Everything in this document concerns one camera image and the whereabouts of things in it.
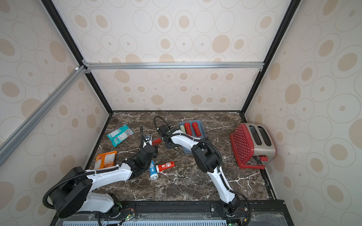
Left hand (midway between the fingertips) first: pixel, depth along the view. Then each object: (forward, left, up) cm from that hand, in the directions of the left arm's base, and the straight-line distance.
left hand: (156, 143), depth 86 cm
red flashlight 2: (+18, -20, -10) cm, 29 cm away
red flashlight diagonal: (+18, -27, -10) cm, 34 cm away
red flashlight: (+8, +2, -11) cm, 14 cm away
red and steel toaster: (-5, -56, +6) cm, 57 cm away
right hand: (+7, -14, -12) cm, 19 cm away
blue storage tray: (0, -19, -9) cm, 21 cm away
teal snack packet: (+13, +30, -11) cm, 34 cm away
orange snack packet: (-7, +33, -10) cm, 35 cm away
